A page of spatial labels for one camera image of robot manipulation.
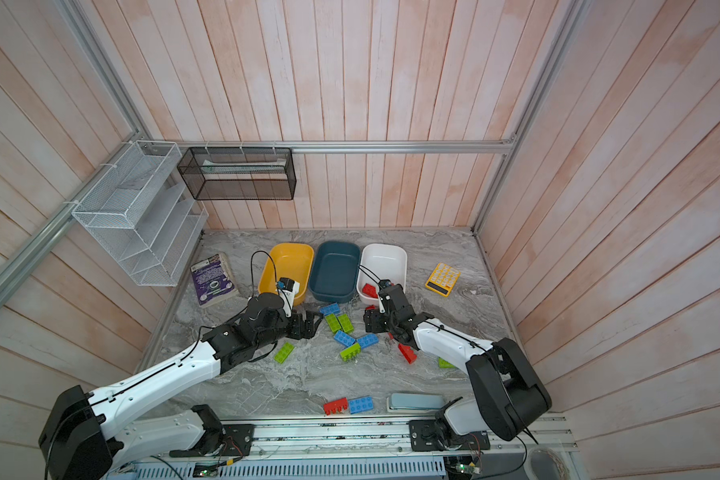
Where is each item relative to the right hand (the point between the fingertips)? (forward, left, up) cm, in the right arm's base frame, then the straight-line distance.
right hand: (374, 314), depth 91 cm
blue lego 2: (-6, +9, -3) cm, 12 cm away
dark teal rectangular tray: (+18, +14, -2) cm, 23 cm away
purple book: (+12, +56, -1) cm, 57 cm away
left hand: (-8, +18, +10) cm, 22 cm away
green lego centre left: (-1, +13, -3) cm, 14 cm away
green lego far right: (-24, -12, +27) cm, 38 cm away
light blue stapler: (-24, -10, -3) cm, 27 cm away
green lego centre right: (-2, +9, -3) cm, 10 cm away
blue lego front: (-25, +4, -3) cm, 26 cm away
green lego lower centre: (-11, +7, -2) cm, 13 cm away
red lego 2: (-11, -10, -2) cm, 15 cm away
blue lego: (+4, +15, -4) cm, 16 cm away
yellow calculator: (+17, -24, -4) cm, 30 cm away
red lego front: (-26, +10, -2) cm, 28 cm away
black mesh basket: (+44, +49, +21) cm, 69 cm away
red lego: (+11, +1, -3) cm, 12 cm away
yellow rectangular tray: (+24, +30, -4) cm, 39 cm away
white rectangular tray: (+24, -5, -4) cm, 25 cm away
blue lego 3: (-7, +2, -4) cm, 8 cm away
